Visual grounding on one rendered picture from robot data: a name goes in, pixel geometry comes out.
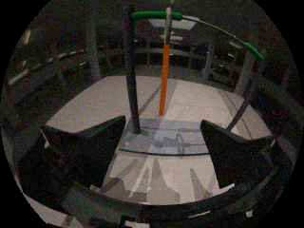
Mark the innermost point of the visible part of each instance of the orange handle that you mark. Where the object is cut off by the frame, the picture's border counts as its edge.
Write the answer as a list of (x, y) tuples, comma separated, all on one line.
[(166, 51)]

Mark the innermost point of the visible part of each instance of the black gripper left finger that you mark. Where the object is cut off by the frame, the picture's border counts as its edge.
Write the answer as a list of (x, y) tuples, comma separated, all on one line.
[(91, 149)]

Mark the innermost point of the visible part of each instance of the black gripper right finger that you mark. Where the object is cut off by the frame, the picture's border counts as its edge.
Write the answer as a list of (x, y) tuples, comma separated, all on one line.
[(231, 154)]

